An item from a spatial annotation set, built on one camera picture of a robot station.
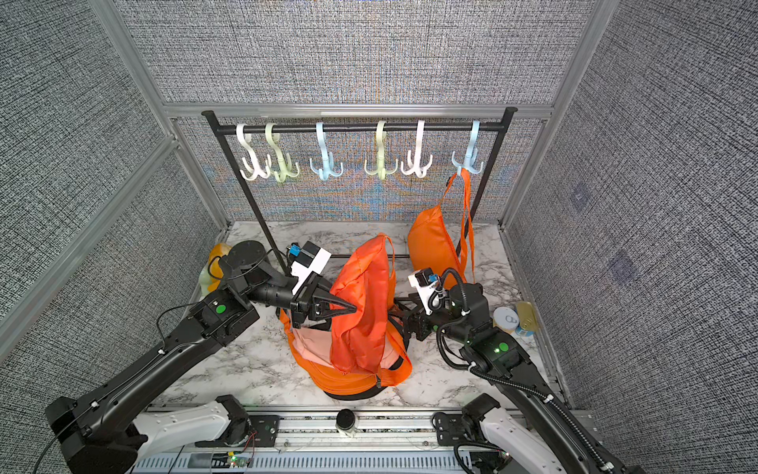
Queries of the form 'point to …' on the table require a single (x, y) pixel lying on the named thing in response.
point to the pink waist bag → (315, 346)
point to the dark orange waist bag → (359, 341)
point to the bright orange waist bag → (441, 237)
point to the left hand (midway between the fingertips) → (357, 309)
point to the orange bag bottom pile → (342, 383)
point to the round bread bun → (215, 274)
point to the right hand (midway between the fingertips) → (400, 299)
